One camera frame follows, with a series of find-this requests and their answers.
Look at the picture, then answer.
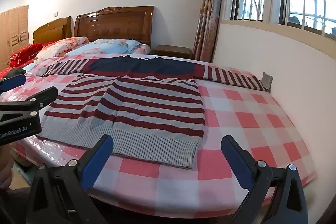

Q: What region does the person's left forearm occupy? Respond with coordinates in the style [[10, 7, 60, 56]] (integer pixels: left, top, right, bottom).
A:
[[0, 146, 13, 189]]

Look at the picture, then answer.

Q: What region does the dark wooden nightstand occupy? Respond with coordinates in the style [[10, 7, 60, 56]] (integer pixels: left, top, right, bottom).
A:
[[154, 45, 193, 60]]

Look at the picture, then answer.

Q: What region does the large carved wooden headboard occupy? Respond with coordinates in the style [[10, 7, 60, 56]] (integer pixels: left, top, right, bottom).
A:
[[73, 6, 155, 49]]

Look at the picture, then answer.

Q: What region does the orange pink floral pillow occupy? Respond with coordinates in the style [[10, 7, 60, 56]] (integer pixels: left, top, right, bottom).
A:
[[35, 36, 90, 59]]

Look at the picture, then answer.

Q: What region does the light blue floral quilt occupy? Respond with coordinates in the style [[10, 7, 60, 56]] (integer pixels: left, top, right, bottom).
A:
[[64, 39, 142, 57]]

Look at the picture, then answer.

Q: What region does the floral curtain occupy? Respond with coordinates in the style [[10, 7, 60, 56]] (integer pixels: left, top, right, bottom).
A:
[[193, 0, 225, 63]]

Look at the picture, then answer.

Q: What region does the small wooden headboard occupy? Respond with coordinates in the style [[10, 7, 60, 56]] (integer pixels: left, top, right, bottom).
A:
[[33, 17, 72, 44]]

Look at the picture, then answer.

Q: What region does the grey bed corner bracket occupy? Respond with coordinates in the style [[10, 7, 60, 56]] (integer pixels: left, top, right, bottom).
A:
[[262, 72, 274, 91]]

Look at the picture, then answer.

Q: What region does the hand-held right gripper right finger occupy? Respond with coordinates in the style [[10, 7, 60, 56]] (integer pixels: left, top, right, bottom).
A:
[[220, 135, 309, 224]]

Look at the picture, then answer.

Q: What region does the red grey striped sweater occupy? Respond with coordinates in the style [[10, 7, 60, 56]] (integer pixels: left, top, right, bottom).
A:
[[35, 55, 268, 170]]

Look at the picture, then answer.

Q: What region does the light wooden wardrobe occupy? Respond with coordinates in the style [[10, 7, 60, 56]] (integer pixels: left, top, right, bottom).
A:
[[0, 5, 29, 71]]

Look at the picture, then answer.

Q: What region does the red blanket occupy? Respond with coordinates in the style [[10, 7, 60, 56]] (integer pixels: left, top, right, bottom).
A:
[[0, 42, 57, 80]]

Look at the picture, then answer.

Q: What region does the floral bed sheet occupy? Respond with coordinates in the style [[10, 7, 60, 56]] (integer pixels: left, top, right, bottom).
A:
[[129, 43, 151, 55]]

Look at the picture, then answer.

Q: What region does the pink checked bed sheet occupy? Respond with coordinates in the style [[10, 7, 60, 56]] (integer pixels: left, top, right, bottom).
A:
[[0, 55, 318, 217]]

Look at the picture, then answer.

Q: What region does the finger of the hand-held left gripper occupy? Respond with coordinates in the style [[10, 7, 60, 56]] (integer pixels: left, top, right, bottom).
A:
[[0, 69, 27, 92], [0, 86, 58, 124]]

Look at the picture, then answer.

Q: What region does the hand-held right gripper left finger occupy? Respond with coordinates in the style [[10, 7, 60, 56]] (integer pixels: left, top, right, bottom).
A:
[[25, 134, 114, 224]]

